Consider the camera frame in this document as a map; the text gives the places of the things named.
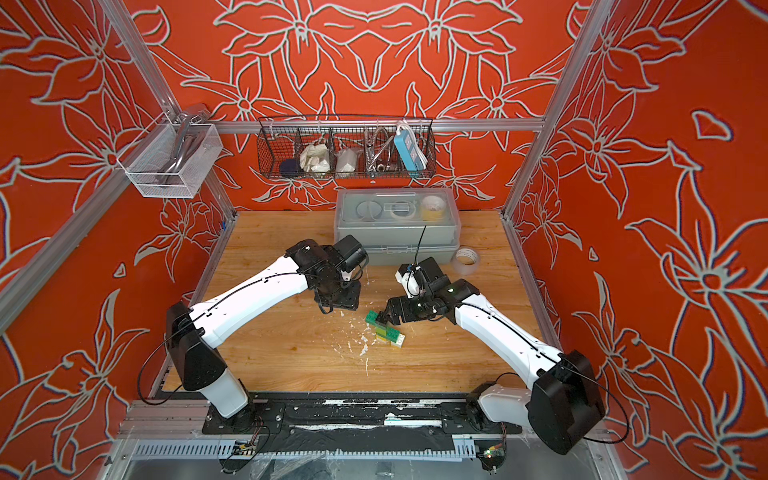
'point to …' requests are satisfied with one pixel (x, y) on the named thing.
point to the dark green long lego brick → (392, 334)
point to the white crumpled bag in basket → (315, 158)
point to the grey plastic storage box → (400, 225)
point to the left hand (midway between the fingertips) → (354, 302)
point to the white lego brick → (399, 342)
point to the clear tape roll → (466, 261)
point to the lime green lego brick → (381, 330)
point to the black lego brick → (383, 314)
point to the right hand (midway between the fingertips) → (392, 314)
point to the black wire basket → (346, 147)
